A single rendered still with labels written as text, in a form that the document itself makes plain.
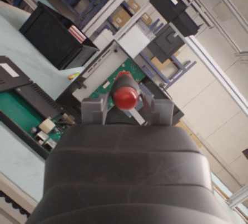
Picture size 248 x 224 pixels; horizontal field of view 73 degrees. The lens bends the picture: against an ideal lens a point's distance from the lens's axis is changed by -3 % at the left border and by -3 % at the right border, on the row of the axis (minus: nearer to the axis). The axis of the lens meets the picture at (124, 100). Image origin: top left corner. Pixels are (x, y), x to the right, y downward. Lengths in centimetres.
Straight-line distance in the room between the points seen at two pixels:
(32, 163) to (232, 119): 535
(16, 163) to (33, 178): 3
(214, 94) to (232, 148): 173
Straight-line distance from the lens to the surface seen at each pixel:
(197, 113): 502
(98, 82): 42
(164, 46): 225
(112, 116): 47
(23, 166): 29
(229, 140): 571
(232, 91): 115
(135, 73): 40
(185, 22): 87
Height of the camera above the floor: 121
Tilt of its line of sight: 11 degrees down
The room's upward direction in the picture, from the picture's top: 47 degrees clockwise
